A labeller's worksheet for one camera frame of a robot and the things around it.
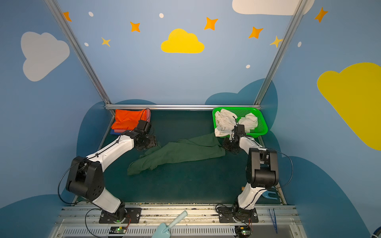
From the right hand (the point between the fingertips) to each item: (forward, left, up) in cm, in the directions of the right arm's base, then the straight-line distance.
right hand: (224, 144), depth 97 cm
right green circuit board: (-47, -6, -6) cm, 47 cm away
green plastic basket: (+15, -28, +1) cm, 32 cm away
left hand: (-5, +45, +6) cm, 46 cm away
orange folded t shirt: (+16, +71, +3) cm, 72 cm away
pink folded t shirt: (+22, +57, 0) cm, 61 cm away
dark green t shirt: (-1, +14, -2) cm, 14 cm away
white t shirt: (+21, -3, -1) cm, 21 cm away
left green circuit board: (-50, +56, -5) cm, 75 cm away
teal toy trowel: (-49, +33, -2) cm, 59 cm away
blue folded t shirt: (+7, +80, -1) cm, 81 cm away
